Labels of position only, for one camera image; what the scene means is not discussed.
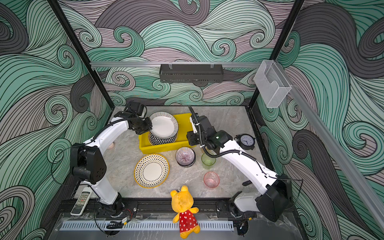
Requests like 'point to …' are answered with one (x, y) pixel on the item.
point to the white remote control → (81, 203)
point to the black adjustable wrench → (246, 183)
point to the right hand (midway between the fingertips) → (191, 135)
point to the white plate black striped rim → (165, 125)
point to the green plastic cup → (207, 161)
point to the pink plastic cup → (211, 179)
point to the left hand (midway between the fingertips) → (153, 126)
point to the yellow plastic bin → (182, 143)
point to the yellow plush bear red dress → (181, 201)
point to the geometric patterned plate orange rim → (154, 140)
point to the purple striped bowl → (185, 157)
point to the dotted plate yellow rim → (152, 171)
